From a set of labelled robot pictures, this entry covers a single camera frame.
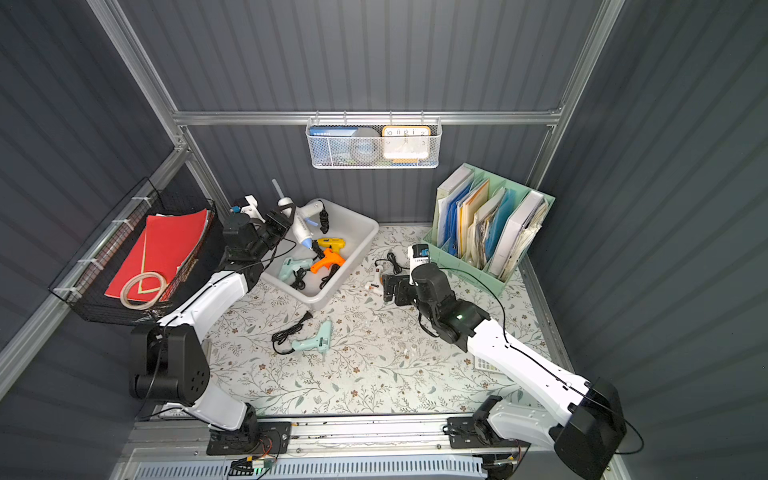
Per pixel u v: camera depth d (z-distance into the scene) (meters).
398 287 0.66
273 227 0.75
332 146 0.85
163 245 0.74
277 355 0.86
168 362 0.45
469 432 0.73
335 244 1.12
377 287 1.01
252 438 0.67
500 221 0.94
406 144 0.89
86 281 0.62
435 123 0.89
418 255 0.65
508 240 0.90
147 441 0.75
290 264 1.05
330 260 1.05
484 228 0.91
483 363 0.85
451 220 1.00
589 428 0.38
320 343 0.87
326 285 0.89
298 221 0.81
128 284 0.68
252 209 0.76
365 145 0.90
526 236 0.85
